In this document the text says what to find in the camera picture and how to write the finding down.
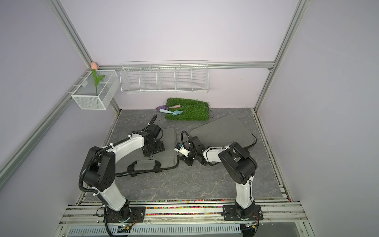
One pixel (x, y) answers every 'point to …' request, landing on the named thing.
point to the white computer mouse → (179, 148)
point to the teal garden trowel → (174, 112)
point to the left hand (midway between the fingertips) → (158, 151)
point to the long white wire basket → (165, 76)
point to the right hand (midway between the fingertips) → (181, 156)
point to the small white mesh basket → (85, 96)
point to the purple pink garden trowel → (165, 108)
